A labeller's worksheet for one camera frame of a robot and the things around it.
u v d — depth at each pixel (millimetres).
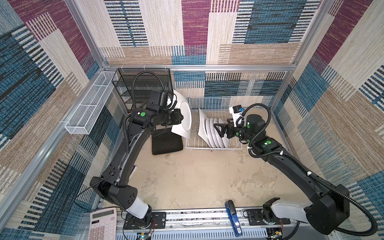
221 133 675
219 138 690
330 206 386
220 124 664
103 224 713
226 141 895
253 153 578
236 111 639
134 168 892
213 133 729
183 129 731
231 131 662
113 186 396
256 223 726
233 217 715
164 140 1024
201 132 849
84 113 731
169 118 592
